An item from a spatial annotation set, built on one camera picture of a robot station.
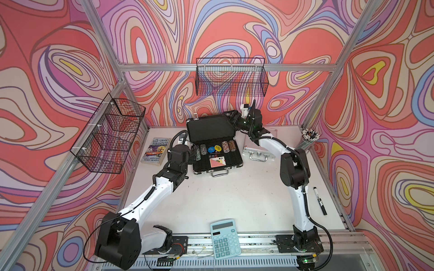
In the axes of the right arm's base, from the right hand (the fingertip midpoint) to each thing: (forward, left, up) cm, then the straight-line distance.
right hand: (224, 119), depth 94 cm
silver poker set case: (-11, -19, -20) cm, 30 cm away
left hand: (-18, +21, -2) cm, 28 cm away
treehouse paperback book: (-9, +43, -18) cm, 48 cm away
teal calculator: (-56, +3, -21) cm, 59 cm away
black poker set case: (-6, +6, -20) cm, 22 cm away
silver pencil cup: (-11, -46, -5) cm, 47 cm away
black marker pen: (-40, -47, -23) cm, 66 cm away
